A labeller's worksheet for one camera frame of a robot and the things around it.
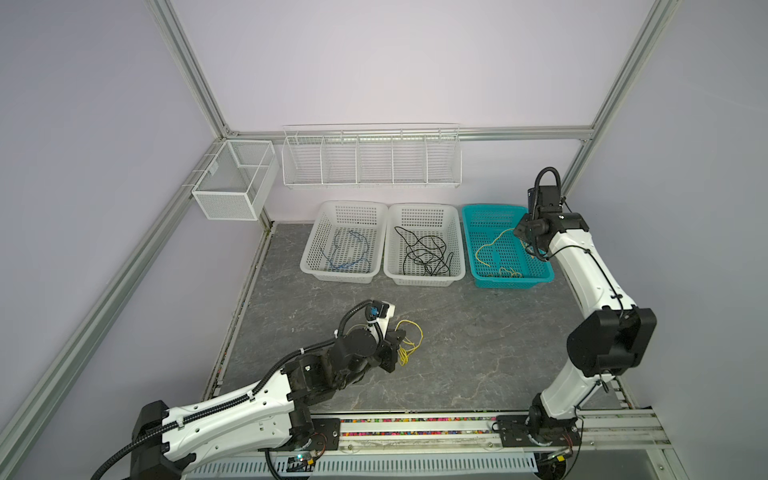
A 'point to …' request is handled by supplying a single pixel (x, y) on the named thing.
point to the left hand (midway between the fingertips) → (403, 339)
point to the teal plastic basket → (497, 257)
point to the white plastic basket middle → (443, 220)
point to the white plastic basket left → (347, 242)
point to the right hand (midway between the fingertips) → (531, 232)
